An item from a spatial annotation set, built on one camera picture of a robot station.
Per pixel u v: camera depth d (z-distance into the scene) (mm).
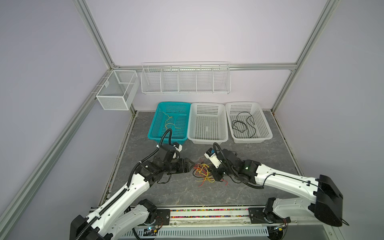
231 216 753
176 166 661
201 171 773
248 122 1122
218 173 680
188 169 666
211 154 680
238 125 1117
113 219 423
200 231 708
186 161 680
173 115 1091
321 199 400
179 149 718
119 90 1017
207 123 1119
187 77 988
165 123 1126
